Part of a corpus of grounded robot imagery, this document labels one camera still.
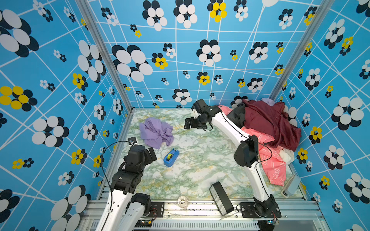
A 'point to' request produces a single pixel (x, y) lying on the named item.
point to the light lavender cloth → (269, 101)
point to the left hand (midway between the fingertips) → (144, 150)
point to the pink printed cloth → (271, 160)
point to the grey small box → (290, 186)
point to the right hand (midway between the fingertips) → (191, 126)
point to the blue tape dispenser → (171, 158)
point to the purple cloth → (154, 132)
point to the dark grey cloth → (237, 115)
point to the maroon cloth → (271, 119)
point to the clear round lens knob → (182, 201)
